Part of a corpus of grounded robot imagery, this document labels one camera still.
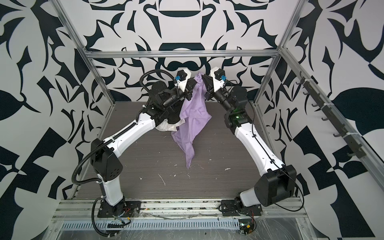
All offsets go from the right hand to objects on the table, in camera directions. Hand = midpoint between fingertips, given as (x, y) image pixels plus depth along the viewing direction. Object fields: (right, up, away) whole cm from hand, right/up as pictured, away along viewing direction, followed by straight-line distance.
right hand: (203, 74), depth 63 cm
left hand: (-2, +1, +2) cm, 3 cm away
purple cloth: (-3, -15, +12) cm, 19 cm away
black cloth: (-16, -18, +22) cm, 33 cm away
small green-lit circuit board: (+21, -69, +9) cm, 73 cm away
